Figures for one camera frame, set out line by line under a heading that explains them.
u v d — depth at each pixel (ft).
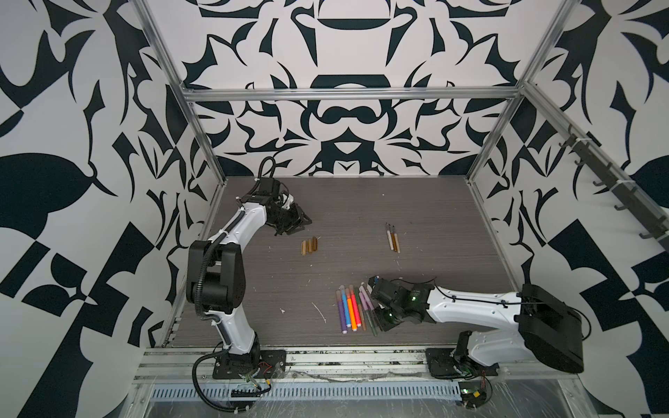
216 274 1.58
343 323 2.66
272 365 2.40
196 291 1.59
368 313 2.72
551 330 1.41
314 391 2.34
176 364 2.50
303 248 3.17
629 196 1.79
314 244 3.25
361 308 2.73
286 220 2.66
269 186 2.49
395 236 3.32
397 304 2.09
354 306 2.76
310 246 3.20
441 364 2.44
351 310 2.72
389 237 3.30
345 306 2.77
